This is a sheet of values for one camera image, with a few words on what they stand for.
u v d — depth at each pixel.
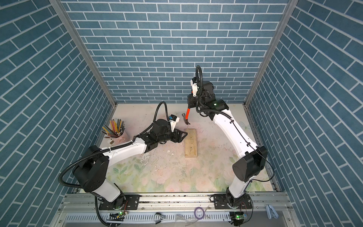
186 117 0.88
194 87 0.68
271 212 0.70
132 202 0.74
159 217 0.70
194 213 0.71
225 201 0.74
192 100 0.68
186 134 0.82
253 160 0.43
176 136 0.74
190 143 0.94
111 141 0.95
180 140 0.76
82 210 0.73
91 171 0.44
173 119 0.75
